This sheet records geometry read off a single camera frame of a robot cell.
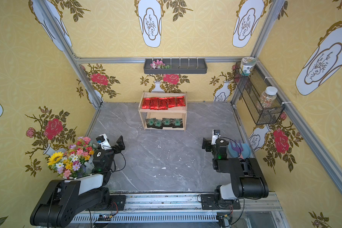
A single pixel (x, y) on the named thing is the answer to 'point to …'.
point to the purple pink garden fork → (238, 149)
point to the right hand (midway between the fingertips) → (214, 138)
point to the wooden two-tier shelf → (177, 112)
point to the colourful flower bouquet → (70, 164)
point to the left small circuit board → (104, 218)
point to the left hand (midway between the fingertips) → (109, 138)
